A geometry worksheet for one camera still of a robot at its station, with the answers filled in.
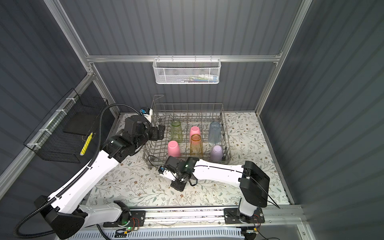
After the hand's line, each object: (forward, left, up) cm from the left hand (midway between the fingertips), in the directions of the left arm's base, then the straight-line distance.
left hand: (156, 125), depth 72 cm
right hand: (-21, -8, -24) cm, 33 cm away
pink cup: (-2, -6, -18) cm, 20 cm away
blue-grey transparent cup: (+7, -32, -17) cm, 37 cm away
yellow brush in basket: (-6, +33, -4) cm, 34 cm away
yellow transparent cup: (+1, -20, -25) cm, 32 cm away
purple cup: (-7, -31, -18) cm, 36 cm away
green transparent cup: (+9, -8, -20) cm, 23 cm away
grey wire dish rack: (+3, +7, -29) cm, 30 cm away
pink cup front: (+10, -19, -17) cm, 28 cm away
